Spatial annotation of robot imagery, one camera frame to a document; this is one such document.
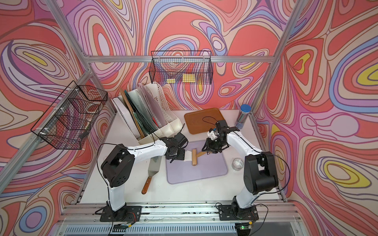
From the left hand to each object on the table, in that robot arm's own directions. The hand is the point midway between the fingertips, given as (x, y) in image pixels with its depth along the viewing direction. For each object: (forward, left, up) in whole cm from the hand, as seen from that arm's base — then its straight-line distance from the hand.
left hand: (181, 157), depth 92 cm
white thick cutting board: (+15, +30, +25) cm, 42 cm away
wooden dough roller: (0, -9, +2) cm, 9 cm away
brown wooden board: (+11, +26, +27) cm, 39 cm away
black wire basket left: (+3, +57, +25) cm, 62 cm away
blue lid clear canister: (+26, -42, +17) cm, 52 cm away
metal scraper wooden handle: (-6, +17, -1) cm, 18 cm away
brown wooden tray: (+33, -15, -2) cm, 36 cm away
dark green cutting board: (+13, +23, +26) cm, 37 cm away
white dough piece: (+1, -4, -1) cm, 5 cm away
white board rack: (+23, +7, +5) cm, 25 cm away
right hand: (-2, -15, +7) cm, 16 cm away
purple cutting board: (-6, -17, 0) cm, 18 cm away
